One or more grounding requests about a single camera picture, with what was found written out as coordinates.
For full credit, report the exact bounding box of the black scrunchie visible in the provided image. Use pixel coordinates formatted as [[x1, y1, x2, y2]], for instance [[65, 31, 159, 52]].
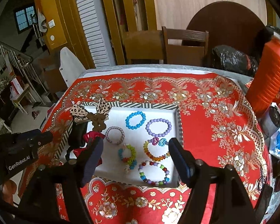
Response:
[[65, 122, 88, 161]]

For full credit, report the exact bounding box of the amber bead heart bracelet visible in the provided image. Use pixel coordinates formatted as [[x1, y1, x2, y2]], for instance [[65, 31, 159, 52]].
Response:
[[142, 137, 171, 162]]

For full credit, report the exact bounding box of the multicolour bead bracelet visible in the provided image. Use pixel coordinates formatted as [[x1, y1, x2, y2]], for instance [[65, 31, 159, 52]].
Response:
[[138, 160, 172, 187]]

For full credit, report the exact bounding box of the purple bead bracelet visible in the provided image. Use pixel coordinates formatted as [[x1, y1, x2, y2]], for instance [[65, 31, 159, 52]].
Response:
[[145, 118, 172, 138]]

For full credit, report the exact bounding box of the leopard print bow clip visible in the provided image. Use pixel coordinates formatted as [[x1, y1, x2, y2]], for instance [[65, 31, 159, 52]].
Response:
[[70, 98, 112, 133]]

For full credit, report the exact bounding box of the blue bead bracelet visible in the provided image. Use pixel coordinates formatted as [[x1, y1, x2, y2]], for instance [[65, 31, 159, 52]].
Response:
[[125, 111, 147, 130]]

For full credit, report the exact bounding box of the striped white tray box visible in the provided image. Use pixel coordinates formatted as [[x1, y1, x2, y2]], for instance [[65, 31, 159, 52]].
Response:
[[53, 101, 185, 188]]

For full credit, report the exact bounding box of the red gold floral tablecloth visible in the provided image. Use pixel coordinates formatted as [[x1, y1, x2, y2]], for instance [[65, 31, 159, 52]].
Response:
[[38, 72, 269, 223]]

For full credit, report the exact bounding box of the black flat device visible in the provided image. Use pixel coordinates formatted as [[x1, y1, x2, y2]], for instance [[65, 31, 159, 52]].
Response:
[[254, 183, 273, 224]]

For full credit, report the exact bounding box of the white ironing board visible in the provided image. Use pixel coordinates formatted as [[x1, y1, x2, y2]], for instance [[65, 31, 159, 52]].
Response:
[[59, 47, 86, 88]]

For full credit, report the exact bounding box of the metal stair railing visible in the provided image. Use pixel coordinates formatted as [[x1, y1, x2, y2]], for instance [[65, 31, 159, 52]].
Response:
[[0, 42, 48, 105]]

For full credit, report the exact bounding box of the black plastic bag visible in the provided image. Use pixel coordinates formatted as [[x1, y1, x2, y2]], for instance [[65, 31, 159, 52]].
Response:
[[212, 45, 258, 77]]

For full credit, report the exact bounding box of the orange ribbed container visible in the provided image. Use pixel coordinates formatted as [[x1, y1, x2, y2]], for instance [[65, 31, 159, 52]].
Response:
[[246, 34, 280, 118]]

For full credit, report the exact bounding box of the wooden chair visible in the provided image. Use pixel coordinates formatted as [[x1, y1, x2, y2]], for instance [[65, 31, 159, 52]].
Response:
[[162, 26, 209, 66]]

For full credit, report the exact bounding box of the round dark wooden tabletop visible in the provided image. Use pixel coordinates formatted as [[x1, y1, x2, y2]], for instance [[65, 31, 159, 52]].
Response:
[[187, 1, 270, 59]]

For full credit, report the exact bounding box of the white louvered door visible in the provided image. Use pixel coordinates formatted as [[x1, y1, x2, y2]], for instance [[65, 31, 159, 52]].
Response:
[[76, 0, 116, 68]]

